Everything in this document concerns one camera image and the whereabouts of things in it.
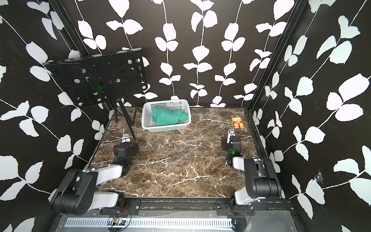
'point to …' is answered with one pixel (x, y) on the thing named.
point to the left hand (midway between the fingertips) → (127, 141)
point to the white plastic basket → (149, 123)
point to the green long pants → (162, 116)
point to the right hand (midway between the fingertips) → (228, 135)
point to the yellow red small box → (237, 123)
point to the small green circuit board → (116, 221)
